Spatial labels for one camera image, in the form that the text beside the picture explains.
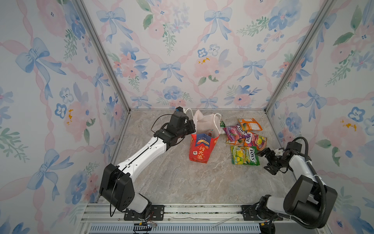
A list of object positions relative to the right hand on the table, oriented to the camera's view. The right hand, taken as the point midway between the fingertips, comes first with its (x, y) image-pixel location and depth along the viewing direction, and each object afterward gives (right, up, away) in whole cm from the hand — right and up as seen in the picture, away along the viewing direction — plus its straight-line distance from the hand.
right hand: (261, 159), depth 86 cm
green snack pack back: (-18, +21, +23) cm, 36 cm away
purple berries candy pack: (-11, +14, +14) cm, 23 cm away
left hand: (-38, +21, -7) cm, 44 cm away
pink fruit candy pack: (+1, +10, +12) cm, 16 cm away
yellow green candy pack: (-6, +1, +6) cm, 8 cm away
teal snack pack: (-35, +13, -10) cm, 39 cm away
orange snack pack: (+1, +20, +20) cm, 29 cm away
